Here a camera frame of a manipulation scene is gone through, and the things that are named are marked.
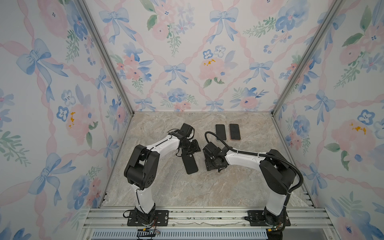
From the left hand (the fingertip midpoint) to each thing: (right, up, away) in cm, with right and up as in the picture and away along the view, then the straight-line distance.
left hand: (199, 149), depth 91 cm
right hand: (+7, -9, +1) cm, 12 cm away
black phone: (+26, +10, +16) cm, 32 cm away
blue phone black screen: (+17, +10, +18) cm, 27 cm away
